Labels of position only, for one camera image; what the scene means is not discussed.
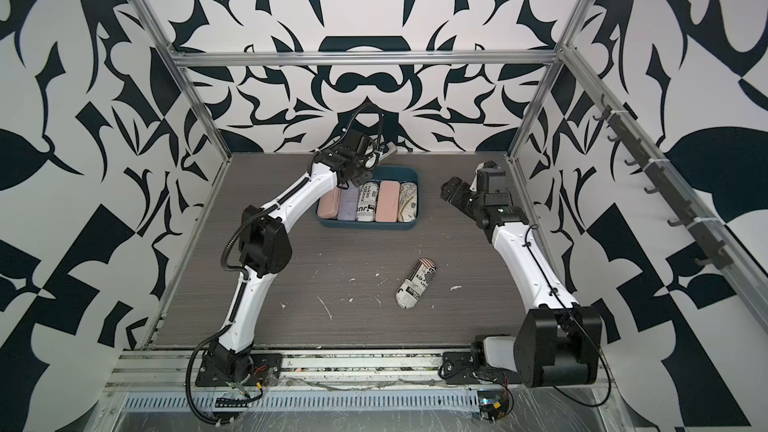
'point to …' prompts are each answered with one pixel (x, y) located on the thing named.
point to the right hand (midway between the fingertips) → (452, 187)
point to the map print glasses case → (407, 210)
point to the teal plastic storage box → (399, 173)
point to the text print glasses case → (366, 209)
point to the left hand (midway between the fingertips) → (358, 159)
